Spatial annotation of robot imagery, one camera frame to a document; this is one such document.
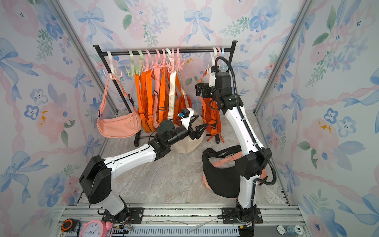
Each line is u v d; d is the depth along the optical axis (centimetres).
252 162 48
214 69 65
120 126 92
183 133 65
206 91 69
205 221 74
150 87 76
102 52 65
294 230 66
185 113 60
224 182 74
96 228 69
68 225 69
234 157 95
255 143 48
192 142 98
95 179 43
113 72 71
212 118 88
